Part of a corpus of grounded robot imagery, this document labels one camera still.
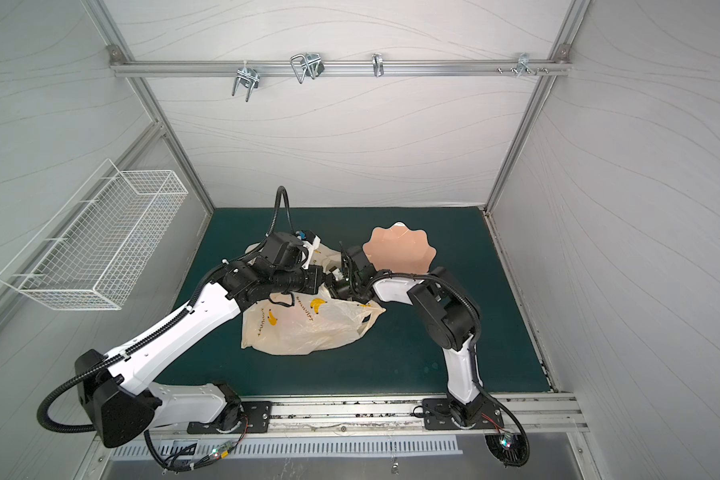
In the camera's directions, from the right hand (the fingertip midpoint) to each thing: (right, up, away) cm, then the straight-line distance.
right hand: (311, 295), depth 83 cm
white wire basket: (-48, +14, -15) cm, 52 cm away
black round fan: (+51, -35, -12) cm, 63 cm away
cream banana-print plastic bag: (-2, -6, -6) cm, 9 cm away
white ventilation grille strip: (-29, -35, -12) cm, 47 cm away
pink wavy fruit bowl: (+28, +12, +23) cm, 38 cm away
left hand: (+7, +7, -8) cm, 13 cm away
